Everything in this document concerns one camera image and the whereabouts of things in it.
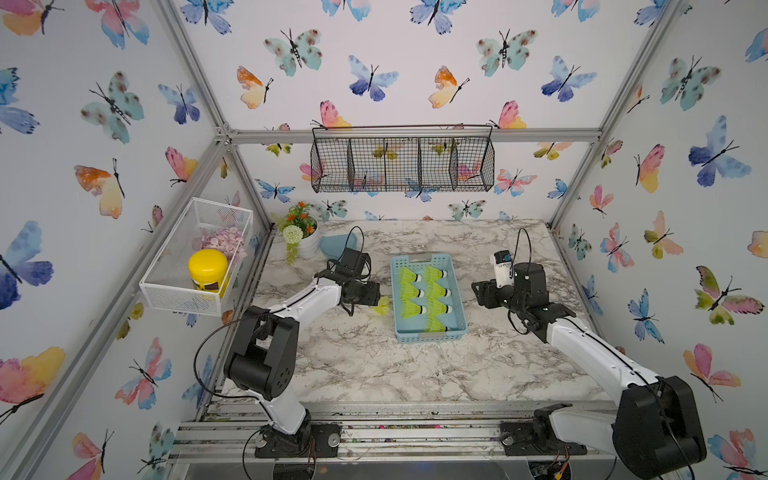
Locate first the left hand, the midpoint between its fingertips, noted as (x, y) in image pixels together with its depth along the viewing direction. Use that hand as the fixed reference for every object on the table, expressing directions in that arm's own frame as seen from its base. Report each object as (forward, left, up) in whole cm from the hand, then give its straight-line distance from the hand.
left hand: (374, 291), depth 93 cm
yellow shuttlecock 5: (-4, -11, -5) cm, 13 cm away
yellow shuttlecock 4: (+1, -19, -3) cm, 19 cm away
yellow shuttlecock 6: (-5, -19, -3) cm, 20 cm away
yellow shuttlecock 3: (+2, -11, -5) cm, 12 cm away
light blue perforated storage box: (-10, -12, -6) cm, 17 cm away
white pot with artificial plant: (+20, +25, +6) cm, 33 cm away
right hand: (-2, -32, +9) cm, 33 cm away
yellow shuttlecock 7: (-11, -18, -2) cm, 21 cm away
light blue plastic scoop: (+27, +17, -9) cm, 33 cm away
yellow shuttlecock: (+8, -11, -4) cm, 14 cm away
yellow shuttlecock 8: (-1, -2, -7) cm, 8 cm away
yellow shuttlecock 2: (+8, -19, -3) cm, 21 cm away
